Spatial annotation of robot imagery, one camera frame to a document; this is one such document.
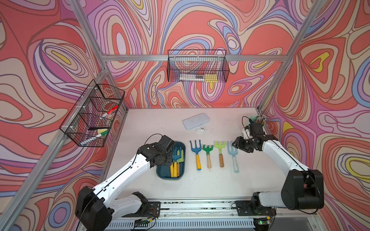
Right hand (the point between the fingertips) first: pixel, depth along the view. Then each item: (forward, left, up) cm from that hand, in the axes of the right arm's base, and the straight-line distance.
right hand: (236, 149), depth 87 cm
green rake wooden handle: (+4, +17, -8) cm, 19 cm away
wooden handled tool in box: (-4, +35, -6) cm, 36 cm away
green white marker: (+1, +72, +20) cm, 75 cm away
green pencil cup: (+19, -15, +5) cm, 25 cm away
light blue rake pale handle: (+1, 0, -8) cm, 8 cm away
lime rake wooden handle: (+6, +8, -8) cm, 13 cm away
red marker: (+13, +67, +26) cm, 73 cm away
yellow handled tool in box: (-9, +39, -5) cm, 40 cm away
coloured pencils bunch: (+16, -18, +9) cm, 25 cm away
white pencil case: (+29, +23, -7) cm, 38 cm away
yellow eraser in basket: (+37, +13, +26) cm, 47 cm away
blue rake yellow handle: (+4, +24, -7) cm, 25 cm away
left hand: (-7, +41, +4) cm, 42 cm away
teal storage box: (-10, +45, -6) cm, 46 cm away
